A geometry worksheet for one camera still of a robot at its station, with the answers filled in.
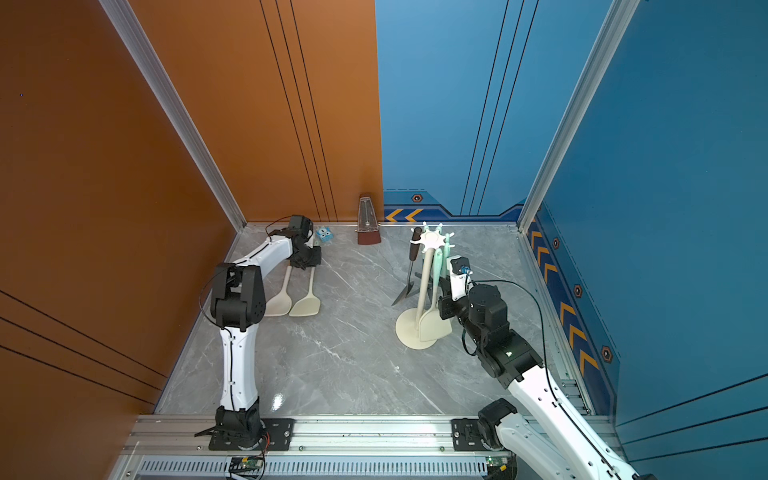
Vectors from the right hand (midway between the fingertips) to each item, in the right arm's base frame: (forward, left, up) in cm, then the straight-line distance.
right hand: (443, 277), depth 73 cm
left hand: (+26, +41, -23) cm, 54 cm away
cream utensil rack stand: (+1, +8, -26) cm, 28 cm away
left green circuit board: (-36, +48, -28) cm, 66 cm away
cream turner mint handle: (-6, +2, -11) cm, 13 cm away
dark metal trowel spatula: (+2, +7, +6) cm, 10 cm away
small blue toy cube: (+37, +40, -23) cm, 59 cm away
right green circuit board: (-35, -13, -29) cm, 47 cm away
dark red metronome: (+35, +22, -16) cm, 44 cm away
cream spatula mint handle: (+6, +41, -24) cm, 48 cm away
